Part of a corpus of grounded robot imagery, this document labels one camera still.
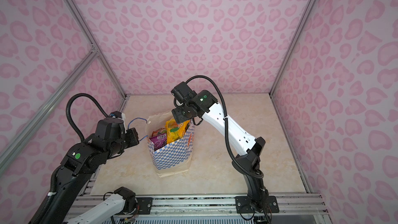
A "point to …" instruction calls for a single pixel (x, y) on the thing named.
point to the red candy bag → (158, 131)
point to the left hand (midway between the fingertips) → (138, 130)
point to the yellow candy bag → (175, 130)
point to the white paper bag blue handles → (173, 157)
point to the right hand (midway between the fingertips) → (182, 113)
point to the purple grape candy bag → (159, 141)
